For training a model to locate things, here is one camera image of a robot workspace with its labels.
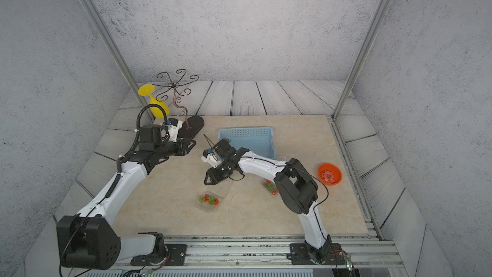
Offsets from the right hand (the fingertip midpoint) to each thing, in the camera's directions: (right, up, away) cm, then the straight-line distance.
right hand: (208, 181), depth 83 cm
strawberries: (0, -8, +1) cm, 8 cm away
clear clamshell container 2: (+27, -5, +5) cm, 28 cm away
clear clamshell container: (-1, -11, +1) cm, 11 cm away
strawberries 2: (+26, -3, +8) cm, 28 cm away
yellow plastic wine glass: (-29, +41, +6) cm, 50 cm away
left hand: (-5, +17, -2) cm, 18 cm away
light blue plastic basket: (+23, +16, +25) cm, 38 cm away
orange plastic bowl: (+55, +1, +8) cm, 56 cm away
